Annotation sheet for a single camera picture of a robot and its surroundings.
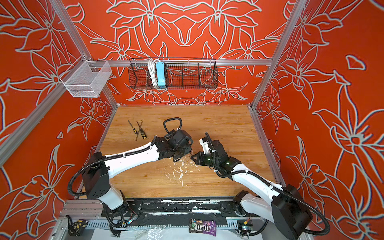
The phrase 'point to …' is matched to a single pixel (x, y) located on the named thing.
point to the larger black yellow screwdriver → (142, 132)
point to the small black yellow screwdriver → (134, 129)
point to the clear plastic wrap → (152, 233)
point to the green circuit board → (246, 225)
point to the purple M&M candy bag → (207, 227)
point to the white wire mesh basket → (86, 78)
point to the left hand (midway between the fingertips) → (192, 147)
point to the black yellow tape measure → (75, 228)
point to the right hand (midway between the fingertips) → (188, 158)
